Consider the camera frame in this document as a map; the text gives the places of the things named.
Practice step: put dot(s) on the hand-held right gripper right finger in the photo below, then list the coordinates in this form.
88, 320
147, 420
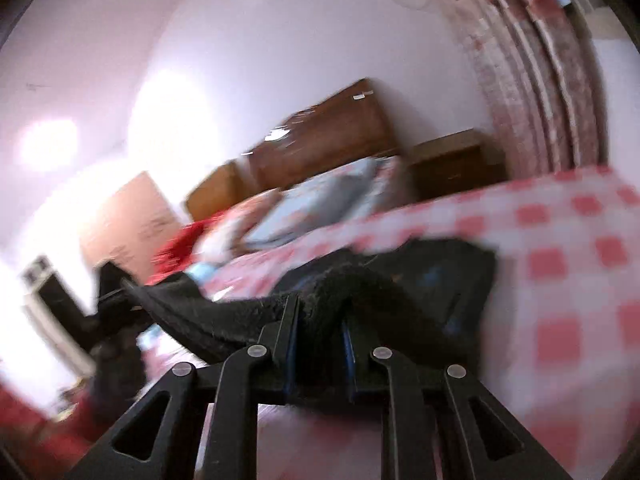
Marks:
348, 357

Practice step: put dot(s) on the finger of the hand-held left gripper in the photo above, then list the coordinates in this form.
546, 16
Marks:
115, 285

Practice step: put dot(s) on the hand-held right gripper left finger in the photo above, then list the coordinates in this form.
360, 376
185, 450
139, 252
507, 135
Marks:
292, 355

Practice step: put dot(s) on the dark striped knit sweater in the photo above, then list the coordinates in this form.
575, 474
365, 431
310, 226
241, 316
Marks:
400, 285

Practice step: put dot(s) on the cardboard box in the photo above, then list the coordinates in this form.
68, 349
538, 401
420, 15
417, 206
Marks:
130, 225

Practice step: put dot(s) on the red blanket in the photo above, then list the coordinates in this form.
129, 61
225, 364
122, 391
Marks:
185, 245

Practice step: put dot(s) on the light blue blanket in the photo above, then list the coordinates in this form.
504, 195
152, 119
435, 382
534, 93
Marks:
204, 272

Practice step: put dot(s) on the red patterned fabric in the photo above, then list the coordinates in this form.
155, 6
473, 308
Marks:
35, 435

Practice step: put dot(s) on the small wooden headboard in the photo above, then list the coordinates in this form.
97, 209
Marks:
215, 192

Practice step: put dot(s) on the orange floral folded quilt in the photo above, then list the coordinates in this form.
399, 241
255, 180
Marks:
250, 220

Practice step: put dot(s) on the light blue floral pillow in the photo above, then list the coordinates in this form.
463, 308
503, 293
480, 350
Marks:
320, 200

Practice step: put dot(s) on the wooden nightstand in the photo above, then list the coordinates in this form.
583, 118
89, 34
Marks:
450, 165

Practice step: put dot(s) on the large wooden headboard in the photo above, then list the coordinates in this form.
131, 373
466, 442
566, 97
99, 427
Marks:
330, 135

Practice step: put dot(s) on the bed with pink checked sheet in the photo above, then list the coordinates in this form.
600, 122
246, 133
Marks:
575, 260

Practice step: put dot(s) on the pink floral curtain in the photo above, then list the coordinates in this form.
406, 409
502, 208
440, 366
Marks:
530, 75

